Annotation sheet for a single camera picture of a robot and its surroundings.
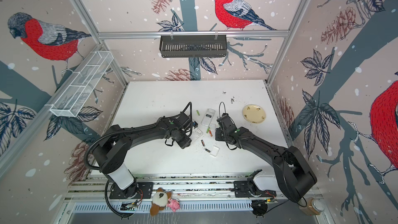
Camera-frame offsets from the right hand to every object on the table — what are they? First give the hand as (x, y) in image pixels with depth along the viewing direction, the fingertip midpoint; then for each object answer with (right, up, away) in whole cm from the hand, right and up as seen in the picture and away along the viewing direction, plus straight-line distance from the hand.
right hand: (217, 135), depth 88 cm
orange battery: (-3, -2, +4) cm, 6 cm away
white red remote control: (-5, +8, +12) cm, 16 cm away
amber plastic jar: (+36, -21, -28) cm, 50 cm away
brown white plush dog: (-28, -25, -20) cm, 42 cm away
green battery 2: (-5, +2, +8) cm, 9 cm away
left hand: (-18, -4, -1) cm, 18 cm away
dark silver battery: (-6, -8, -1) cm, 11 cm away
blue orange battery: (-8, -6, +1) cm, 10 cm away
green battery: (-12, +11, +15) cm, 22 cm away
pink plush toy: (-22, -26, -20) cm, 39 cm away
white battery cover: (-2, -8, -2) cm, 9 cm away
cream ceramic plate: (+26, +11, +13) cm, 31 cm away
